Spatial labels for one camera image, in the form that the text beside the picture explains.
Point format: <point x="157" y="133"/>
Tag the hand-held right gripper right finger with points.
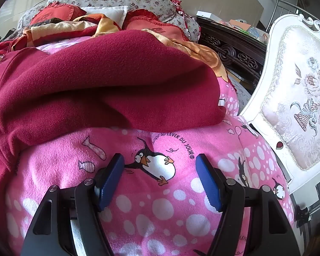
<point x="206" y="181"/>

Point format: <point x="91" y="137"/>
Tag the orange cardboard box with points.
<point x="240" y="24"/>

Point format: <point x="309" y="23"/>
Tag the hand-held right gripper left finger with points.
<point x="112" y="181"/>

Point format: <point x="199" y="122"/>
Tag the dark red fleece garment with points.
<point x="96" y="85"/>

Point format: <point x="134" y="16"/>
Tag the dark carved wooden bed frame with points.
<point x="229" y="50"/>

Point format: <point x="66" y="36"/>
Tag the white fluffy blanket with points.
<point x="296" y="98"/>

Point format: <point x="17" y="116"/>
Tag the white pillow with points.
<point x="109" y="13"/>

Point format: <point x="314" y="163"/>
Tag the metal railing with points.
<point x="276" y="8"/>

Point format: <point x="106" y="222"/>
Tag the pink penguin print blanket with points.
<point x="154" y="213"/>

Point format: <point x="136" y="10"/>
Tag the small red heart cushion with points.
<point x="149" y="24"/>

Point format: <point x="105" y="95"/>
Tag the white box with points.
<point x="208" y="16"/>

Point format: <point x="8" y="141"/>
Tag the orange patterned blanket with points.
<point x="56" y="28"/>

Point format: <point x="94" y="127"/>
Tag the large red heart cushion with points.
<point x="50" y="12"/>

